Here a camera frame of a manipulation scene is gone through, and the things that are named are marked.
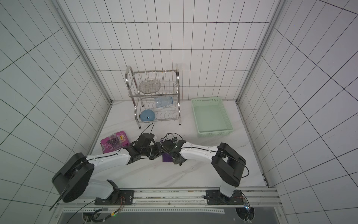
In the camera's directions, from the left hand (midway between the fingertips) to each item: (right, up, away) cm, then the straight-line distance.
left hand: (165, 153), depth 84 cm
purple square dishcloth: (+1, -4, +1) cm, 4 cm away
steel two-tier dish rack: (-7, +37, +1) cm, 37 cm away
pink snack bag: (-33, +6, +4) cm, 34 cm away
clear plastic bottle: (-4, +34, +22) cm, 41 cm away
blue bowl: (-16, +23, +19) cm, 34 cm away
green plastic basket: (+32, +21, +17) cm, 42 cm away
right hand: (+8, -4, +2) cm, 9 cm away
